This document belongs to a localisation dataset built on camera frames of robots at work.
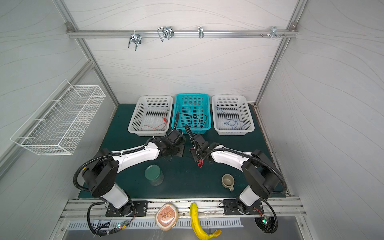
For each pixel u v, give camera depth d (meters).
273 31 0.77
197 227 0.64
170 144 0.67
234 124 1.08
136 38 0.80
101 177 0.44
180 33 0.79
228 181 0.82
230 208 0.72
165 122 1.08
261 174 0.45
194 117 1.12
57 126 0.68
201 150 0.68
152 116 1.11
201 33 0.78
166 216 0.69
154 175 0.75
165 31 0.75
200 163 0.86
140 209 0.73
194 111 1.15
